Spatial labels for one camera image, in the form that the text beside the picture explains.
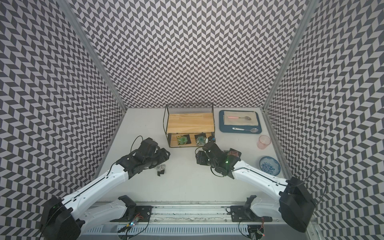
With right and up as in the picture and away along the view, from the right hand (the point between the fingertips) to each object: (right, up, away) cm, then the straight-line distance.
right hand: (200, 158), depth 81 cm
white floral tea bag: (-23, -7, +4) cm, 24 cm away
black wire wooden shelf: (-7, +18, +11) cm, 22 cm away
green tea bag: (0, +9, +18) cm, 20 cm away
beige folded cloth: (+31, +20, +31) cm, 48 cm away
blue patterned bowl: (+41, -6, +7) cm, 42 cm away
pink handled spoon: (+36, +23, +32) cm, 53 cm away
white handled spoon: (+37, +14, +21) cm, 45 cm away
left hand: (-19, +1, 0) cm, 19 cm away
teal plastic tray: (+21, +15, +29) cm, 39 cm away
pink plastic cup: (+42, +8, +16) cm, 45 cm away
